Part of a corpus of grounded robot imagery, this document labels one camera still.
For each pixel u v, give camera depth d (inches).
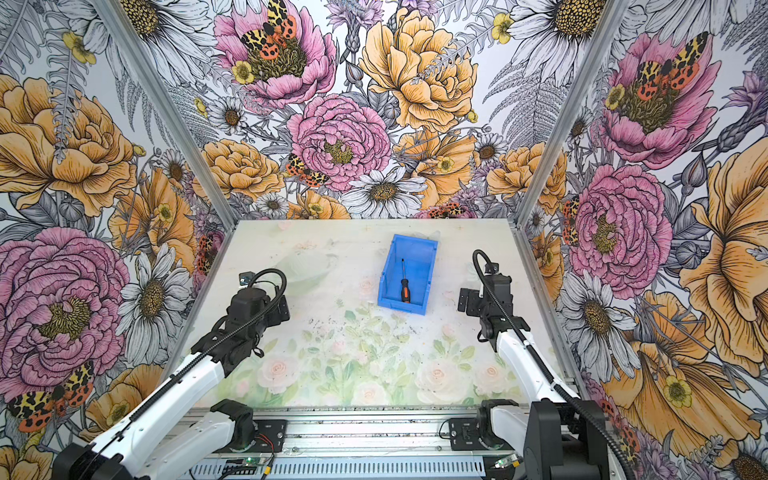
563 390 17.1
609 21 28.7
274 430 29.4
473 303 31.4
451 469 44.0
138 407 17.7
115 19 28.2
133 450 16.3
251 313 24.5
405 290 39.1
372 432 30.0
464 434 29.2
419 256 44.0
